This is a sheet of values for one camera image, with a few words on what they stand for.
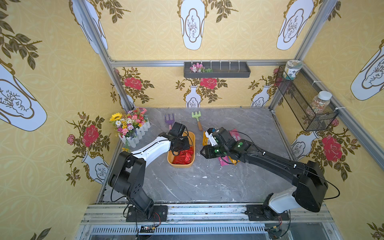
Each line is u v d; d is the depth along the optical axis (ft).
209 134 2.43
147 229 2.40
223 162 2.27
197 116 3.83
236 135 3.29
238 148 1.89
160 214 2.42
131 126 2.94
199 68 2.88
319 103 2.16
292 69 2.79
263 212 2.13
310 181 1.34
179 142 2.62
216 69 3.01
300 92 2.95
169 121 3.75
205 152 2.38
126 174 1.48
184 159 2.94
